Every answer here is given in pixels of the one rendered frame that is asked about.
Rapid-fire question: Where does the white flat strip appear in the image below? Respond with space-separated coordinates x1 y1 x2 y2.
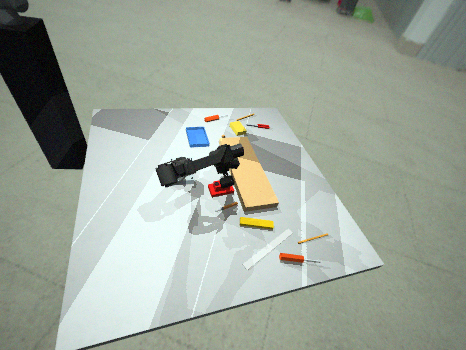
242 228 293 270

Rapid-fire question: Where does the red rectangular block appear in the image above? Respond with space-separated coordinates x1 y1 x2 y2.
208 181 235 197

